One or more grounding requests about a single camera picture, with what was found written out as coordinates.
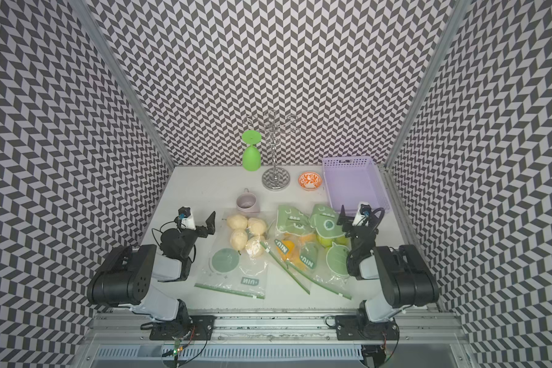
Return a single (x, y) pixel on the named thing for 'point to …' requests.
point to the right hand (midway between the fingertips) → (355, 210)
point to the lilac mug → (247, 202)
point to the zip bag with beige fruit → (237, 262)
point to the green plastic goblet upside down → (251, 156)
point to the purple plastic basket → (351, 180)
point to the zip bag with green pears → (326, 226)
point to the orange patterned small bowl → (310, 181)
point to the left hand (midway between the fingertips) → (204, 211)
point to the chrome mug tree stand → (275, 179)
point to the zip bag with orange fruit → (297, 254)
